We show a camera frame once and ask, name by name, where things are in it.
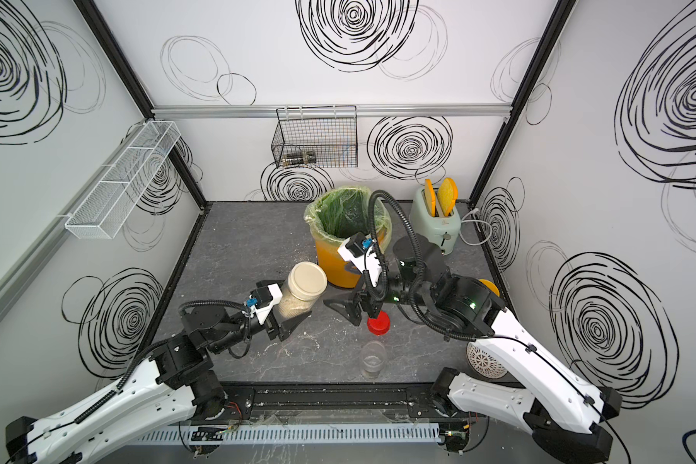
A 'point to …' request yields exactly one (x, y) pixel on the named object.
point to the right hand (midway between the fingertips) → (338, 285)
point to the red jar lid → (379, 326)
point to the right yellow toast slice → (448, 196)
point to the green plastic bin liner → (339, 212)
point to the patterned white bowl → (485, 363)
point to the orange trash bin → (332, 265)
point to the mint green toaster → (443, 230)
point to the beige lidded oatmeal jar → (306, 281)
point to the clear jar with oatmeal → (373, 358)
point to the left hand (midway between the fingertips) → (298, 294)
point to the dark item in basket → (296, 159)
